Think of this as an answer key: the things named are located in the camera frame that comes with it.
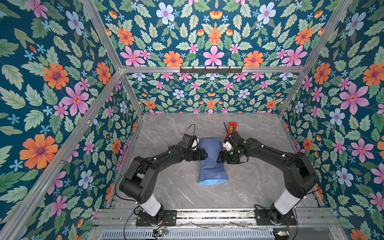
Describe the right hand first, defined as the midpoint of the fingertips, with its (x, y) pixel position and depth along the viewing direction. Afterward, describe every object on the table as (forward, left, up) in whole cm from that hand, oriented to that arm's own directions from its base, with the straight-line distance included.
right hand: (221, 160), depth 88 cm
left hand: (+4, +10, +2) cm, 11 cm away
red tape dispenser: (+24, -9, +2) cm, 26 cm away
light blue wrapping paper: (-8, +6, +1) cm, 10 cm away
